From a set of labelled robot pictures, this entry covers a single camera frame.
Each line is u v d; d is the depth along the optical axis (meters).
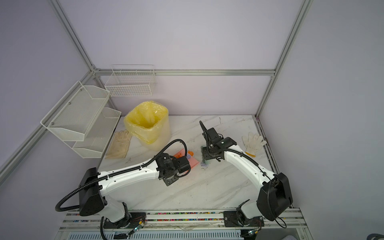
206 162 0.88
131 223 0.73
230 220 0.73
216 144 0.60
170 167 0.53
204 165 0.93
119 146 1.01
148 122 1.04
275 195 0.41
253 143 1.05
